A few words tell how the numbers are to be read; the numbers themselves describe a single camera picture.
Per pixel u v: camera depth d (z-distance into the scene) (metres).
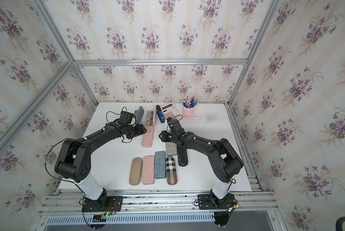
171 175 0.80
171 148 0.91
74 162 0.46
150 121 1.08
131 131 0.80
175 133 0.71
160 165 0.84
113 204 0.72
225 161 0.47
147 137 0.97
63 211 0.74
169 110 1.12
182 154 0.89
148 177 0.80
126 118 0.73
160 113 1.11
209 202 0.67
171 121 0.78
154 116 1.02
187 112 1.07
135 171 0.81
